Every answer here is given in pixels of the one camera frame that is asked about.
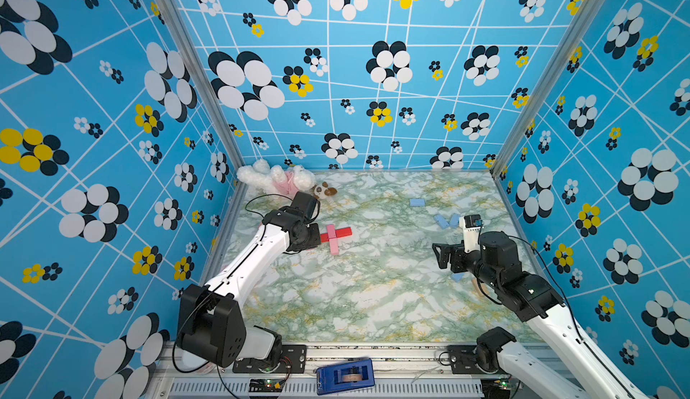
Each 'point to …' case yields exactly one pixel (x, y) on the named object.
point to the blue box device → (344, 376)
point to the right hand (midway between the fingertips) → (452, 242)
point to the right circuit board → (495, 387)
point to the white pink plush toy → (260, 177)
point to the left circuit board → (266, 385)
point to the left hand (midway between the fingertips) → (315, 238)
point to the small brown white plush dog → (322, 190)
